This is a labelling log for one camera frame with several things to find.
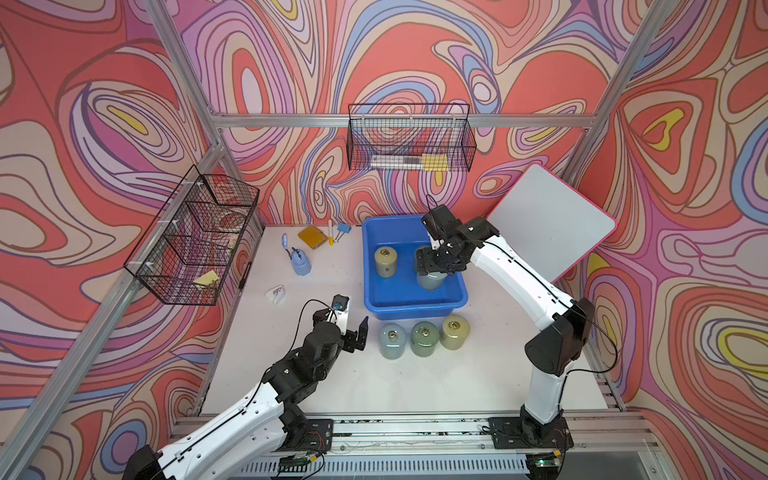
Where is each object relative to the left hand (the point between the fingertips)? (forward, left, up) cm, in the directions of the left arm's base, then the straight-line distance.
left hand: (354, 314), depth 77 cm
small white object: (+15, +28, -14) cm, 35 cm away
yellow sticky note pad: (+42, +20, -14) cm, 49 cm away
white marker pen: (+43, +14, -13) cm, 47 cm away
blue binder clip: (+47, +9, -15) cm, 50 cm away
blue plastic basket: (+15, -13, -15) cm, 25 cm away
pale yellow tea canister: (+25, -9, -7) cm, 27 cm away
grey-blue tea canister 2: (+8, -21, +4) cm, 23 cm away
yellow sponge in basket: (+4, +35, +11) cm, 37 cm away
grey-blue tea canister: (-4, -10, -8) cm, 13 cm away
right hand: (+11, -22, +4) cm, 25 cm away
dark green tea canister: (-3, -19, -8) cm, 21 cm away
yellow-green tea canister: (-1, -28, -7) cm, 29 cm away
